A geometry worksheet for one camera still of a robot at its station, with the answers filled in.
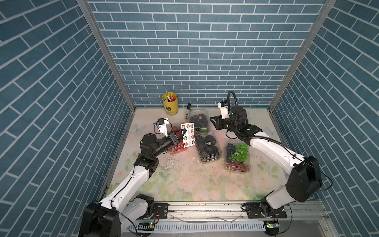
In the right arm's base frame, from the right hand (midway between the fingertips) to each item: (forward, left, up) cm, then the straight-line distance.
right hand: (212, 117), depth 81 cm
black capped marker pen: (+26, +18, -21) cm, 38 cm away
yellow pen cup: (+26, +31, -12) cm, 42 cm away
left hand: (-13, +11, +3) cm, 18 cm away
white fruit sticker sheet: (-14, +12, -1) cm, 18 cm away
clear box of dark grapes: (+13, +7, -16) cm, 22 cm away
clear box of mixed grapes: (-13, -16, -19) cm, 28 cm away
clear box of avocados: (-8, +1, -17) cm, 19 cm away
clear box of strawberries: (-20, +15, +1) cm, 25 cm away
